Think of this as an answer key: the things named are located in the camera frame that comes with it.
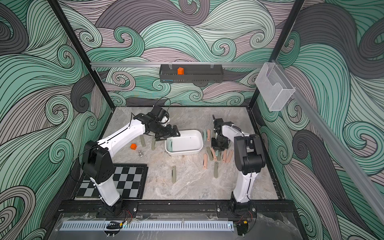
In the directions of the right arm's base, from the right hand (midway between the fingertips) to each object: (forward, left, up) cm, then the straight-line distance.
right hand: (219, 150), depth 94 cm
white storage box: (+7, +19, +1) cm, 20 cm away
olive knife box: (-15, +29, -1) cm, 32 cm away
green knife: (+13, +8, -1) cm, 15 cm away
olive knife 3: (-12, +3, -2) cm, 13 cm away
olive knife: (-13, +38, +34) cm, 53 cm away
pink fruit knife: (-3, +4, 0) cm, 5 cm away
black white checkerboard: (-19, +52, +4) cm, 55 cm away
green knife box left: (+3, +32, +1) cm, 32 cm away
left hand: (+2, +28, +15) cm, 32 cm away
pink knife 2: (-4, -3, 0) cm, 5 cm away
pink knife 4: (-7, +9, 0) cm, 12 cm away
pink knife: (+12, +6, -1) cm, 14 cm away
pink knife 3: (-4, -6, -1) cm, 8 cm away
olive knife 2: (-3, +6, 0) cm, 6 cm away
